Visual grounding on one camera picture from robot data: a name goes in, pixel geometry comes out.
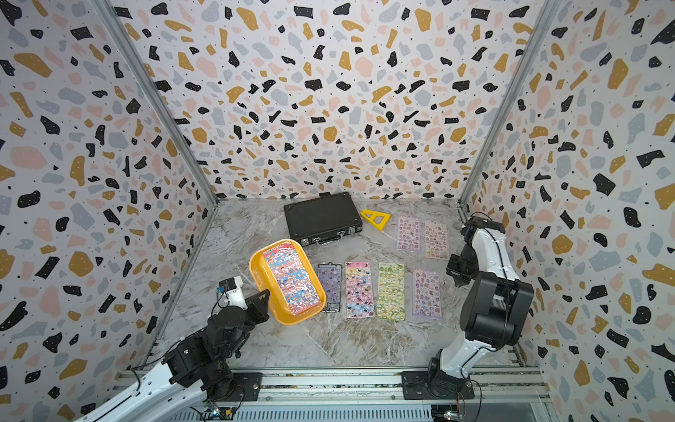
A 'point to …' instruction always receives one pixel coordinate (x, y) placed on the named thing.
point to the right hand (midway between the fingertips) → (459, 281)
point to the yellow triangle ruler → (373, 214)
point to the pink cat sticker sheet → (359, 288)
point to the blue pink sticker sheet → (292, 278)
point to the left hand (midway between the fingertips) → (273, 292)
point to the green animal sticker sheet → (391, 291)
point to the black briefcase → (322, 220)
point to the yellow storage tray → (264, 279)
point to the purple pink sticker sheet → (426, 294)
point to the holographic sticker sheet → (330, 275)
